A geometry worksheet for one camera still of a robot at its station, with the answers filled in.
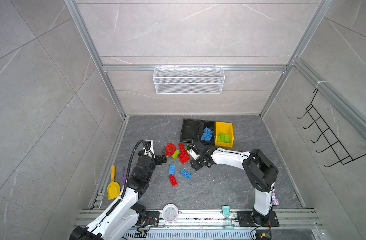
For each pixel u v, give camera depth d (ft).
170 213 2.39
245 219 2.39
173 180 2.81
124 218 1.87
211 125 3.74
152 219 2.39
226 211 2.41
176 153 3.12
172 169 2.94
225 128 3.53
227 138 3.40
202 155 2.44
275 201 2.54
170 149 3.27
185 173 2.90
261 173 1.61
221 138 3.40
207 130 3.55
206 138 3.38
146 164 1.95
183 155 3.13
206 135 3.48
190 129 3.71
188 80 3.30
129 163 1.80
